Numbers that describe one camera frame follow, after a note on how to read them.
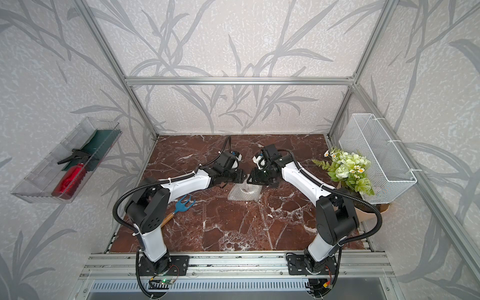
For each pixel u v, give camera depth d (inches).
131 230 20.2
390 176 23.4
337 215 17.8
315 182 19.9
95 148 28.2
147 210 19.0
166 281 27.7
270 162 26.6
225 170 28.6
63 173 25.4
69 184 22.6
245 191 34.1
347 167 26.6
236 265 29.7
